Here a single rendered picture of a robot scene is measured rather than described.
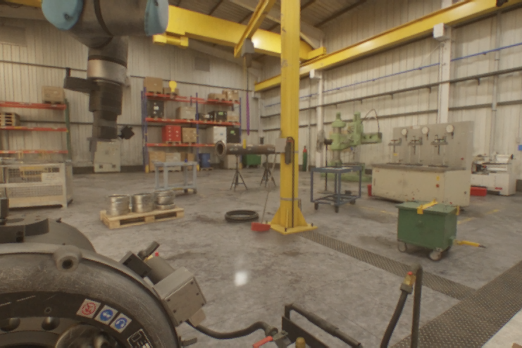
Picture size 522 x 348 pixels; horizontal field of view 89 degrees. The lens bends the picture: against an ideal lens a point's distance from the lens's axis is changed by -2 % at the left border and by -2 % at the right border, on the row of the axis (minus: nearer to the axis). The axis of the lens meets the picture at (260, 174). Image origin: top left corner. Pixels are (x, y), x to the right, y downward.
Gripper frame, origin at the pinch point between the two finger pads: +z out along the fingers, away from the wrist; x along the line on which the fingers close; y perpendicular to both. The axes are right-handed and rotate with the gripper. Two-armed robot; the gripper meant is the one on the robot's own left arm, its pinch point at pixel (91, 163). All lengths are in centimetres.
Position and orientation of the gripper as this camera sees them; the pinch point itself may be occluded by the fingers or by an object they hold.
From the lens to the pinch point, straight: 80.0
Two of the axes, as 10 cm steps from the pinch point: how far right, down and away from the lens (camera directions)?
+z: -0.6, 10.0, 0.4
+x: -6.8, -0.7, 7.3
